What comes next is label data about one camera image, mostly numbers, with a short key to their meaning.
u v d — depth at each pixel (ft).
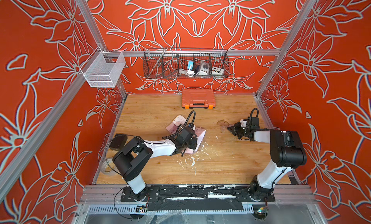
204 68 2.97
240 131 2.88
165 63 3.30
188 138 2.31
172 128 3.23
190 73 2.80
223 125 3.30
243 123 2.93
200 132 3.07
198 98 3.65
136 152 1.67
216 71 3.09
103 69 3.08
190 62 2.76
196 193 2.44
